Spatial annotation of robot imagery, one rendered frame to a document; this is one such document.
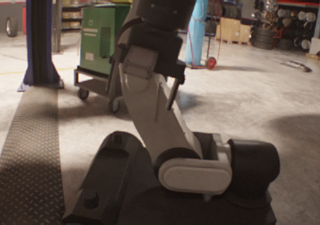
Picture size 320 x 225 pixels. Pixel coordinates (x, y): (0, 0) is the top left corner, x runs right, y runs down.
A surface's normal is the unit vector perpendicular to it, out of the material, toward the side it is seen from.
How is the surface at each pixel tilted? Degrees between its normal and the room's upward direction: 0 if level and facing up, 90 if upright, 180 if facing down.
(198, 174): 90
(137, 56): 32
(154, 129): 90
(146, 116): 115
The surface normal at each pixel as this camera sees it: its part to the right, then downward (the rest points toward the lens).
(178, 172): -0.07, 0.39
